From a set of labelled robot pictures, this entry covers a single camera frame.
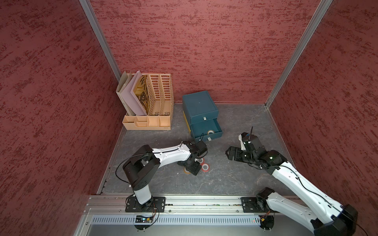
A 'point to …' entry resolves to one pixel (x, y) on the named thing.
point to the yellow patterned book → (141, 92)
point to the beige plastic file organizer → (160, 87)
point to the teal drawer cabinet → (201, 113)
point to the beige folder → (124, 80)
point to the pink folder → (129, 97)
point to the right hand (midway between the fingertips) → (232, 156)
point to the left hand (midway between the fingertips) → (188, 170)
